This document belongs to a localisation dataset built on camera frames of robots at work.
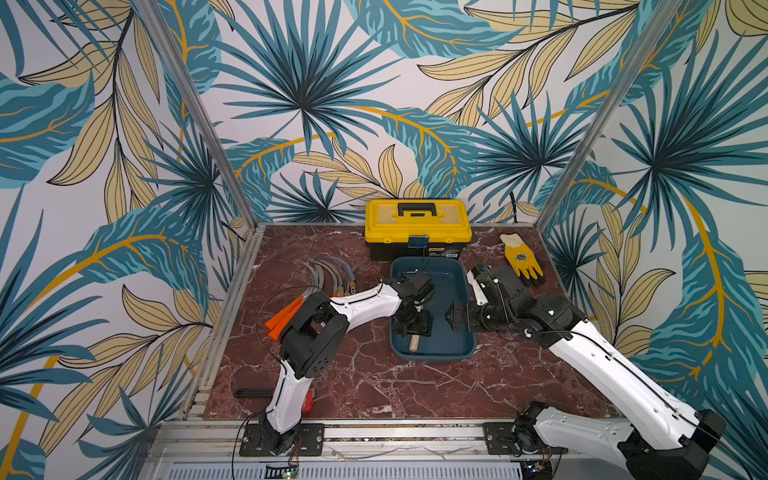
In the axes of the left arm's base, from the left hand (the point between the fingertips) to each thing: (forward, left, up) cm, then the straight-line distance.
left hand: (421, 336), depth 88 cm
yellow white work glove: (+32, -38, 0) cm, 49 cm away
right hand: (-2, -8, +18) cm, 20 cm away
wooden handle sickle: (-2, +2, -1) cm, 3 cm away
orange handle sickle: (+22, +34, -2) cm, 41 cm away
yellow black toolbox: (+32, +1, +13) cm, 34 cm away
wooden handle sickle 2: (+19, +22, -2) cm, 29 cm away
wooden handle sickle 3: (+17, +25, -2) cm, 31 cm away
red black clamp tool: (-18, +30, -2) cm, 35 cm away
